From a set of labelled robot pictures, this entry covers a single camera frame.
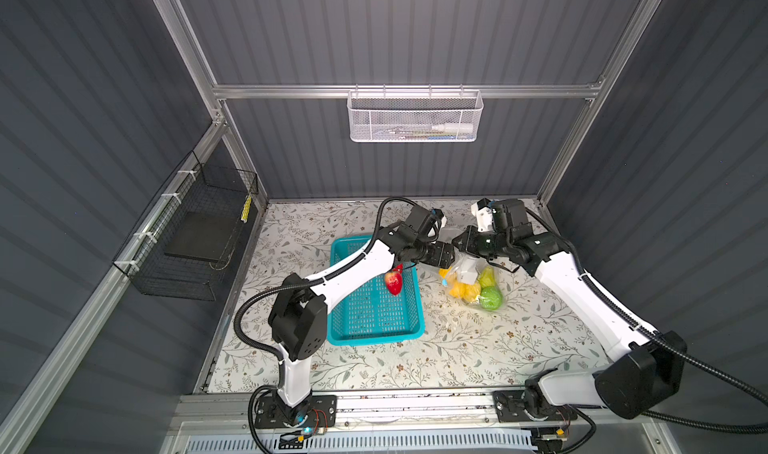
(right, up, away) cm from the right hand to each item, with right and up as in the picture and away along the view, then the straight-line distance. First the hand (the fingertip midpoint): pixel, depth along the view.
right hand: (455, 242), depth 78 cm
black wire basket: (-70, +15, +2) cm, 71 cm away
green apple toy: (+13, -17, +9) cm, 23 cm away
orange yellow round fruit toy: (+3, -15, +11) cm, 19 cm away
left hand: (-1, -3, +5) cm, 6 cm away
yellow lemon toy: (-4, -7, -4) cm, 9 cm away
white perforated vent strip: (+4, -50, -5) cm, 50 cm away
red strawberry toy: (-16, -12, +15) cm, 25 cm away
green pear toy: (+13, -12, +13) cm, 22 cm away
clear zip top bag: (+6, -11, +6) cm, 14 cm away
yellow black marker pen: (-58, +9, +5) cm, 58 cm away
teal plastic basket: (-23, -23, +13) cm, 35 cm away
